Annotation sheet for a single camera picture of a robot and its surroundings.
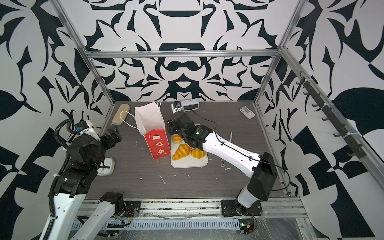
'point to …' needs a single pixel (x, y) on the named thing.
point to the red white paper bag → (150, 122)
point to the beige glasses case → (117, 120)
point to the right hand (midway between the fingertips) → (172, 118)
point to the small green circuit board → (246, 226)
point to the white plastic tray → (187, 162)
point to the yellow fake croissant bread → (183, 150)
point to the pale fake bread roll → (177, 139)
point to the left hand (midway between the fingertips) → (106, 128)
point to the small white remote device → (247, 112)
